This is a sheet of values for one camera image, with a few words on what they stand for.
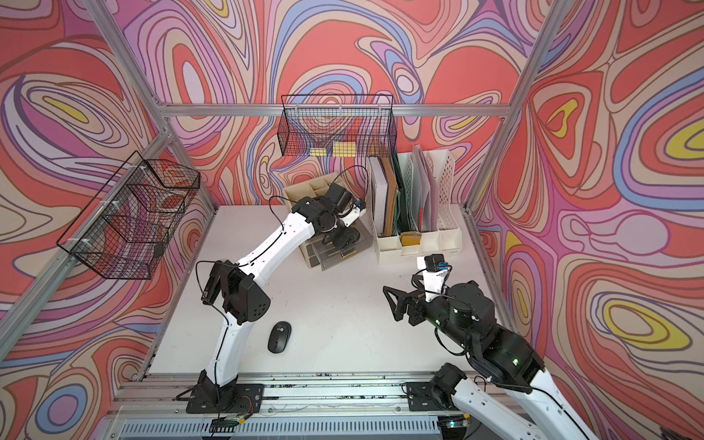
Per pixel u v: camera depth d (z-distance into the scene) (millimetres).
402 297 525
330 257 908
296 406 734
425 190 859
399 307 537
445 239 1039
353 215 765
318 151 824
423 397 728
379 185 902
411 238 984
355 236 809
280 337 828
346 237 780
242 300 534
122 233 730
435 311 538
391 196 843
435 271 507
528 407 416
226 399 659
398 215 911
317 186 892
